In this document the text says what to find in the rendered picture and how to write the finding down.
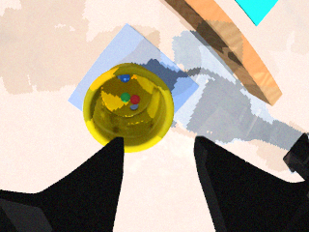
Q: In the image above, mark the brown rectangular block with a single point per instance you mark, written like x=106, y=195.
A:
x=214, y=26

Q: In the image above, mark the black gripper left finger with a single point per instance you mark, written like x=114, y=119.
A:
x=83, y=201

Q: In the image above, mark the yellow cup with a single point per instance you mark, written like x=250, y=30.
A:
x=106, y=116

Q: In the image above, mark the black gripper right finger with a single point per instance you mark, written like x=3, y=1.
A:
x=243, y=198

